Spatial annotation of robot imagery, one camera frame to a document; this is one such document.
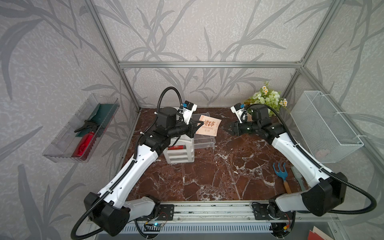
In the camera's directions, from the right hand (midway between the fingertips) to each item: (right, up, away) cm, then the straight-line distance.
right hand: (225, 126), depth 76 cm
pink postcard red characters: (-8, 0, -3) cm, 9 cm away
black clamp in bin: (-63, +1, -9) cm, 63 cm away
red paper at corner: (+39, -50, -8) cm, 64 cm away
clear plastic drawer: (-12, -11, +25) cm, 29 cm away
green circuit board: (-34, -47, -5) cm, 58 cm away
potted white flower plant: (+28, +14, +7) cm, 32 cm away
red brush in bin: (-58, -7, -18) cm, 61 cm away
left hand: (-11, +1, -8) cm, 14 cm away
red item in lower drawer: (-27, -13, +14) cm, 33 cm away
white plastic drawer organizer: (-23, -14, +5) cm, 27 cm away
